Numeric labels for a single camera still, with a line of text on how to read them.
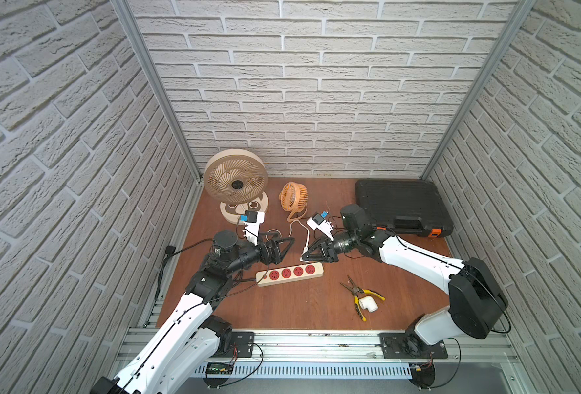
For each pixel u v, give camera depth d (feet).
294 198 3.20
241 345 2.43
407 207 3.21
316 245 2.29
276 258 2.01
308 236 2.40
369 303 2.65
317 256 2.27
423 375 2.27
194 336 1.62
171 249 3.18
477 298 1.42
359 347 2.47
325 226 2.28
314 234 2.39
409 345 2.11
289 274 2.80
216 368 2.37
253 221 2.07
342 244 2.24
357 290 2.75
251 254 2.03
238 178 2.80
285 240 2.07
